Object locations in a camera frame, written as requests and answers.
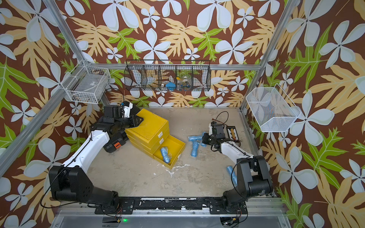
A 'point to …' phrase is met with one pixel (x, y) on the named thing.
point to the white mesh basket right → (273, 110)
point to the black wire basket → (169, 75)
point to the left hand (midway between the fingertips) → (141, 117)
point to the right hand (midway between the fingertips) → (202, 136)
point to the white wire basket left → (87, 84)
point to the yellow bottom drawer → (175, 147)
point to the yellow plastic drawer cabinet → (152, 136)
